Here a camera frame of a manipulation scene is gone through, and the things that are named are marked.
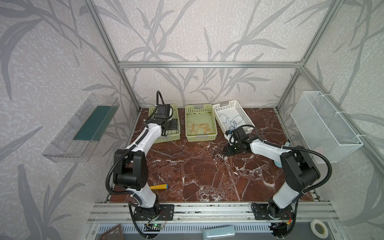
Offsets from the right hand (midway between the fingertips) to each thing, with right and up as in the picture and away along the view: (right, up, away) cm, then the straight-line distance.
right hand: (227, 146), depth 94 cm
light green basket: (-42, +5, +4) cm, 43 cm away
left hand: (-33, +18, -2) cm, 38 cm away
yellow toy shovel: (-39, -20, -14) cm, 46 cm away
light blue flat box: (-6, -32, -30) cm, 44 cm away
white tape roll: (+36, -35, -25) cm, 56 cm away
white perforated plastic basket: (+6, +20, +18) cm, 27 cm away
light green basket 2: (-17, +14, +17) cm, 28 cm away
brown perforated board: (-56, -36, -26) cm, 72 cm away
